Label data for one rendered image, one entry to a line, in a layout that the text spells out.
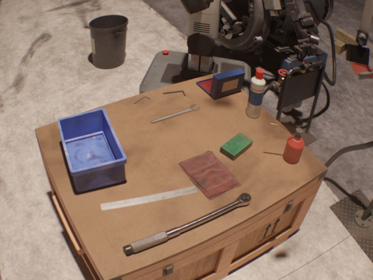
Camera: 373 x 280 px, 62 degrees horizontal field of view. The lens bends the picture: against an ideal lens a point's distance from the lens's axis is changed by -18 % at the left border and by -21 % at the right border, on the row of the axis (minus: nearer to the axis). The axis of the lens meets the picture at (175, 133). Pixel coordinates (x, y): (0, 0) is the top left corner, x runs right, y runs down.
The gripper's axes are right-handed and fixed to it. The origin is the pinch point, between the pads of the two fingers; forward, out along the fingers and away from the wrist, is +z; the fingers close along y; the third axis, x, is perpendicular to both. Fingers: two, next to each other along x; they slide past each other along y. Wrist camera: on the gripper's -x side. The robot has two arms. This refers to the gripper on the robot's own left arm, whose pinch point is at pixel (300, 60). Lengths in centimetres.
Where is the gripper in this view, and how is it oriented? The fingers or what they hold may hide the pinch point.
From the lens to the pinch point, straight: 225.6
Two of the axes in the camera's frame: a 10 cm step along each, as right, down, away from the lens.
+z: -0.4, 7.7, 6.4
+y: 8.6, -3.0, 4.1
